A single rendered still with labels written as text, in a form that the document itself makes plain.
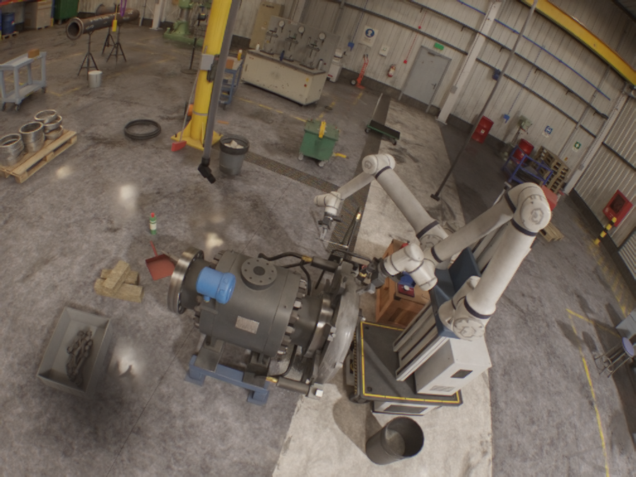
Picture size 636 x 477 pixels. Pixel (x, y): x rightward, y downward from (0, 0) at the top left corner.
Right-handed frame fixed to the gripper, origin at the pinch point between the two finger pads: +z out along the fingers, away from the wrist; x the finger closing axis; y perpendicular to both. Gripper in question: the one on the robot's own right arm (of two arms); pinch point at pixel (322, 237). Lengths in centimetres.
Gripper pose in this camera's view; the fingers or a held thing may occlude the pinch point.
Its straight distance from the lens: 226.3
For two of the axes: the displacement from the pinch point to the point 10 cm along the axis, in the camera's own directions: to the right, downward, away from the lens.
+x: -1.2, -2.3, -9.7
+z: -3.0, 9.4, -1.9
